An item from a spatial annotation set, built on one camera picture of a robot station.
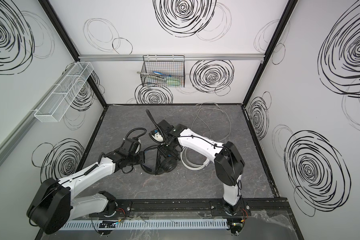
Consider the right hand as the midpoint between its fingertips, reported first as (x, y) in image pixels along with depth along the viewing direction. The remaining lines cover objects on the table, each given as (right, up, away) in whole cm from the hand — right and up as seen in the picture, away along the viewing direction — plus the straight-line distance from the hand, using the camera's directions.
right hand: (160, 151), depth 82 cm
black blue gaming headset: (+3, -7, -1) cm, 8 cm away
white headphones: (+19, -7, +9) cm, 22 cm away
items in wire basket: (+3, +41, +4) cm, 42 cm away
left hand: (-9, -4, +5) cm, 11 cm away
